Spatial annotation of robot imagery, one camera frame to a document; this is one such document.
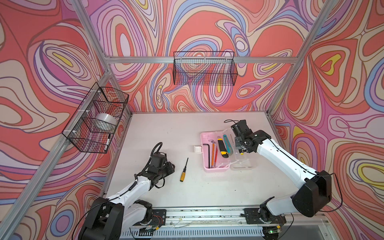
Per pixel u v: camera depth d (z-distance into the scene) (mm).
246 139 598
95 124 702
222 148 889
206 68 959
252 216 729
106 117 735
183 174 865
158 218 721
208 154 957
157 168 673
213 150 979
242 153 831
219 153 875
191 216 751
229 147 904
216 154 949
